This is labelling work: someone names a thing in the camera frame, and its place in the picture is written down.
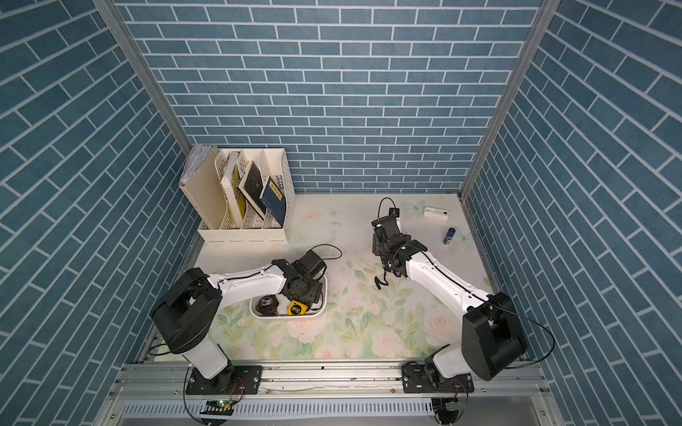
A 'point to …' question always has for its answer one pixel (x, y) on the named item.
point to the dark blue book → (274, 200)
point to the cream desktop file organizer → (207, 200)
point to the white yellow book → (233, 181)
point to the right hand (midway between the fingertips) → (390, 240)
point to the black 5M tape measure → (267, 305)
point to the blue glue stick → (448, 236)
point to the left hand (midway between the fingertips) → (316, 294)
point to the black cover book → (251, 185)
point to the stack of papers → (195, 158)
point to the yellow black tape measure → (296, 308)
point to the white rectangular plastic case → (436, 213)
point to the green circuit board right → (455, 406)
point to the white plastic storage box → (318, 311)
